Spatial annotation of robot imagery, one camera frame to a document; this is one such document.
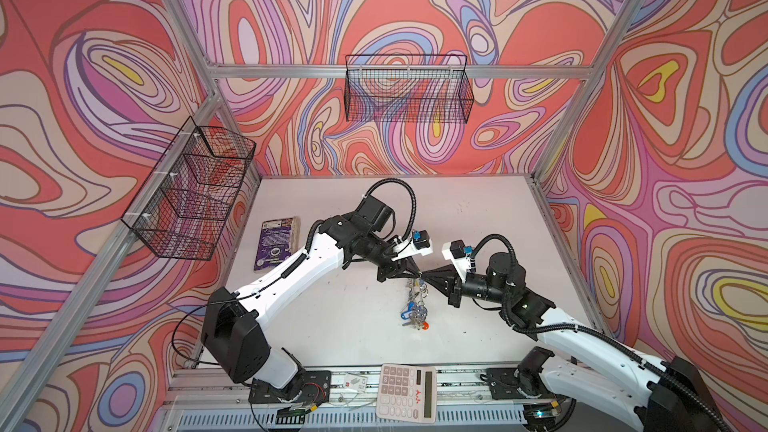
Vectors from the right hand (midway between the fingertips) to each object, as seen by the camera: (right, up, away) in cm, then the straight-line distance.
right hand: (427, 282), depth 73 cm
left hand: (-2, +3, -1) cm, 4 cm away
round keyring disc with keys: (-1, -12, +12) cm, 17 cm away
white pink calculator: (-5, -26, -2) cm, 27 cm away
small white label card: (-18, -26, +1) cm, 31 cm away
